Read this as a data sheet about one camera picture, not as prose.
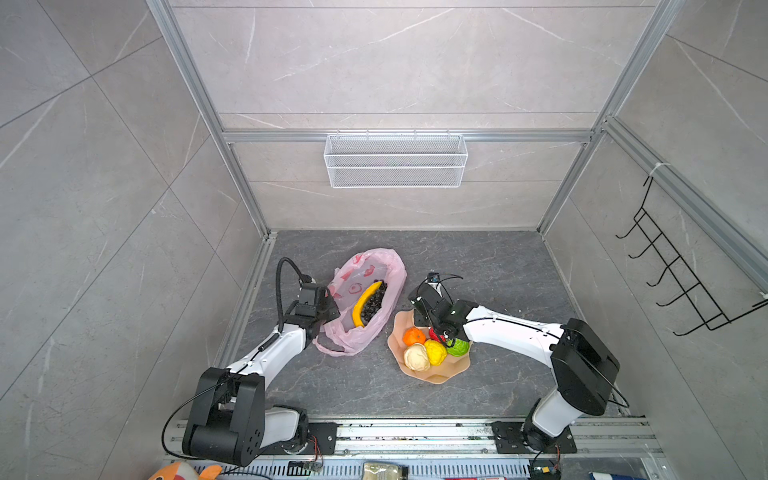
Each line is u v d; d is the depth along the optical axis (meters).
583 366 0.46
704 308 0.63
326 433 0.74
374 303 0.95
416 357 0.79
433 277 0.77
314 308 0.68
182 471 0.65
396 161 1.01
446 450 0.73
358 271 0.98
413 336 0.86
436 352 0.82
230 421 0.41
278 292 0.64
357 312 0.95
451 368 0.83
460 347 0.80
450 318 0.62
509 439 0.73
